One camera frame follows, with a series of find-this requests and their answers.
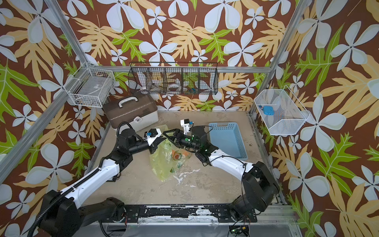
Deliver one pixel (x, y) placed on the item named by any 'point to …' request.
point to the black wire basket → (173, 78)
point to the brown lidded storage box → (138, 109)
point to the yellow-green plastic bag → (166, 159)
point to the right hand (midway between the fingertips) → (164, 136)
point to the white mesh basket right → (281, 112)
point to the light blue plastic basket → (227, 137)
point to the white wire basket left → (90, 86)
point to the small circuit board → (237, 229)
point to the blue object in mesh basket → (268, 110)
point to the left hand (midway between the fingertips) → (165, 134)
